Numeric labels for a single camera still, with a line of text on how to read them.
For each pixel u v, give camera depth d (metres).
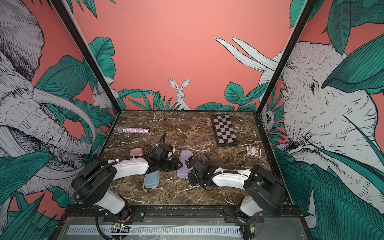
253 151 0.96
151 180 0.81
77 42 0.81
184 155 0.93
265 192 0.43
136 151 0.94
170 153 0.75
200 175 0.66
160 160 0.72
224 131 1.05
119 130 1.04
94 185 0.44
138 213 0.74
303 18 0.72
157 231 0.70
